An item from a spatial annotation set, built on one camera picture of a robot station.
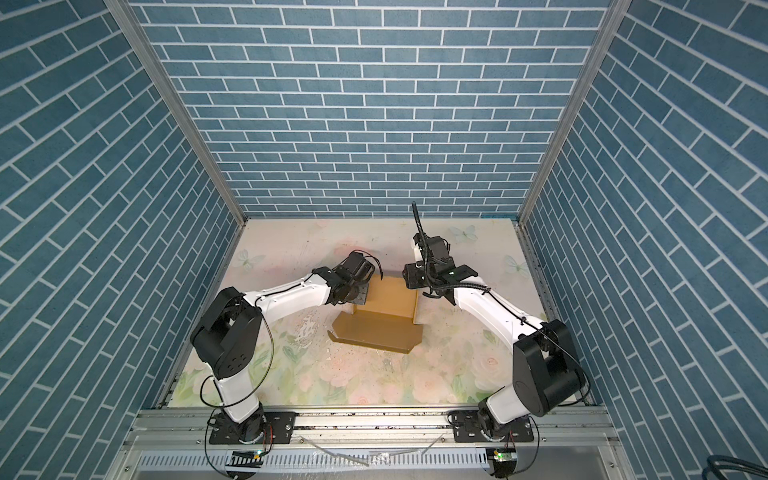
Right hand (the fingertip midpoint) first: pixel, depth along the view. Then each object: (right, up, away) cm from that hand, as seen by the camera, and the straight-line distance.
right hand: (408, 268), depth 87 cm
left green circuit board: (-40, -46, -15) cm, 63 cm away
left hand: (-15, -9, +7) cm, 18 cm away
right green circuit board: (+24, -46, -14) cm, 54 cm away
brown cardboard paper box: (-7, -16, +4) cm, 18 cm away
